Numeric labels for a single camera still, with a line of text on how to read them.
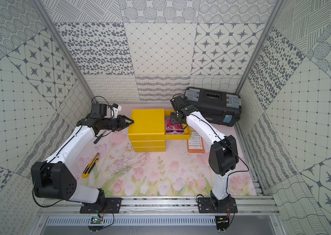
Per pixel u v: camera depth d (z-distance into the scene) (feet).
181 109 2.15
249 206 2.50
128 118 2.57
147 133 2.52
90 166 2.82
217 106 3.27
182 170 2.82
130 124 2.61
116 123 2.40
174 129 2.83
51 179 1.36
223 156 1.57
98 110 2.12
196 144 3.21
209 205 2.40
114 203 2.43
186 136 2.80
